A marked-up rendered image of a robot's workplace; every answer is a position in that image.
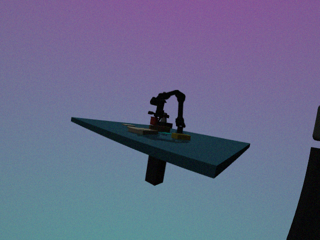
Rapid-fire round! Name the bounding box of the tan wooden flat bar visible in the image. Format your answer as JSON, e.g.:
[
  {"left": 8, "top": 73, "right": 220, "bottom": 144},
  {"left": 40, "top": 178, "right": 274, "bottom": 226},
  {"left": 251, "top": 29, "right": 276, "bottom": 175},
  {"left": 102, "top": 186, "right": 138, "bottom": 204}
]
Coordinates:
[{"left": 149, "top": 125, "right": 171, "bottom": 133}]

